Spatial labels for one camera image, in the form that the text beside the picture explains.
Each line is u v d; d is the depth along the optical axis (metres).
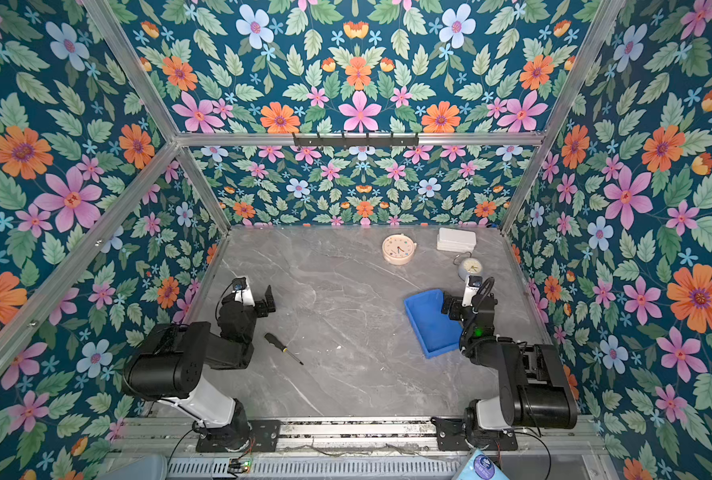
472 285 0.79
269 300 0.86
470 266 1.04
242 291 0.79
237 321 0.72
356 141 0.92
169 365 0.46
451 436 0.73
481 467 0.65
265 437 0.73
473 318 0.70
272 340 0.90
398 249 1.10
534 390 0.44
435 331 0.93
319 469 0.77
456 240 1.09
